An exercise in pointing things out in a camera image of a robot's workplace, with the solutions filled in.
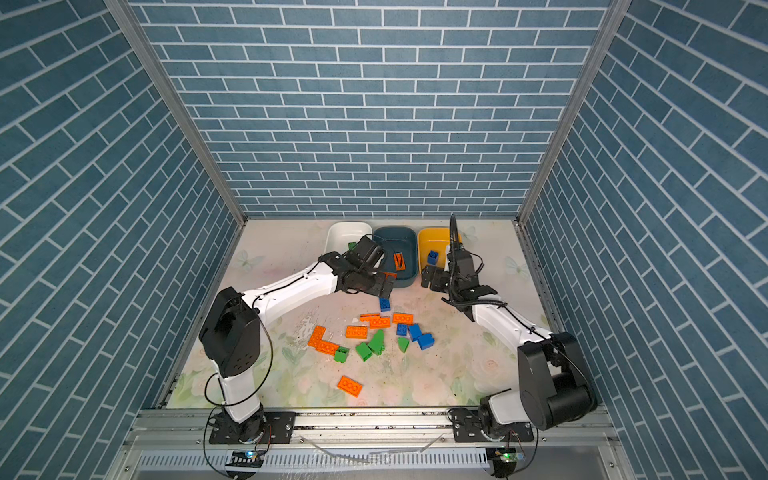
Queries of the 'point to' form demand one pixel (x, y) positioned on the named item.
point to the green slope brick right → (403, 343)
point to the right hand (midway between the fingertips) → (433, 269)
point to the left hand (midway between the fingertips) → (381, 284)
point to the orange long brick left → (316, 341)
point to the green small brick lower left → (341, 354)
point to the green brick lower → (364, 351)
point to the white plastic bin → (340, 233)
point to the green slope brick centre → (377, 343)
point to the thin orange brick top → (370, 315)
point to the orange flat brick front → (350, 386)
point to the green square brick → (351, 245)
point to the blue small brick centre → (402, 329)
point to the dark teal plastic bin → (399, 239)
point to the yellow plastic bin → (434, 239)
